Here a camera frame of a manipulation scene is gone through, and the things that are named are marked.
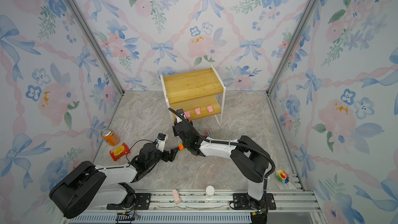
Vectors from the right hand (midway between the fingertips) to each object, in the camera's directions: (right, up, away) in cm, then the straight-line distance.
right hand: (178, 117), depth 85 cm
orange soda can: (-37, -11, 0) cm, 39 cm away
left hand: (-4, -15, +2) cm, 16 cm away
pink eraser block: (+1, -37, -12) cm, 39 cm away
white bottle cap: (+16, -33, -14) cm, 40 cm away
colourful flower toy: (+54, -30, -6) cm, 62 cm away
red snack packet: (-34, -20, +2) cm, 39 cm away
